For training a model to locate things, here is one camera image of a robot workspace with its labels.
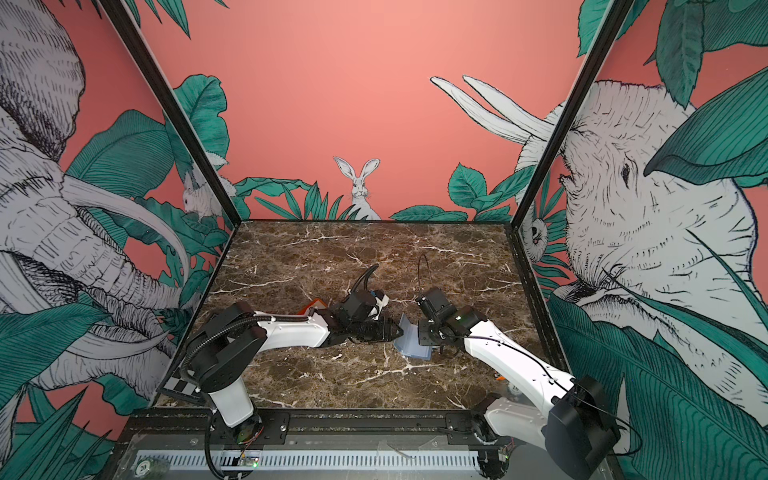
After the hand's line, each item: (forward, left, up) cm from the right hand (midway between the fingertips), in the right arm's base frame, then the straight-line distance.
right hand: (423, 330), depth 82 cm
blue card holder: (0, +4, -8) cm, 9 cm away
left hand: (+1, +6, -3) cm, 7 cm away
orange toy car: (-10, -22, -9) cm, 25 cm away
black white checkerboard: (-13, +66, -5) cm, 68 cm away
